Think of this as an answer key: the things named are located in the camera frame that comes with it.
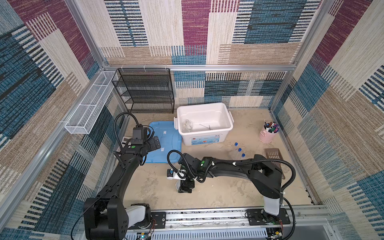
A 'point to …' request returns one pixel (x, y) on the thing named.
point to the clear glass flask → (187, 126)
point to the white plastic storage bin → (203, 123)
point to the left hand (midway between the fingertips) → (150, 140)
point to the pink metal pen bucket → (268, 133)
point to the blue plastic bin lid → (170, 139)
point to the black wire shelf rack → (146, 90)
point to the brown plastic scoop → (274, 153)
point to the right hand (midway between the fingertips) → (182, 183)
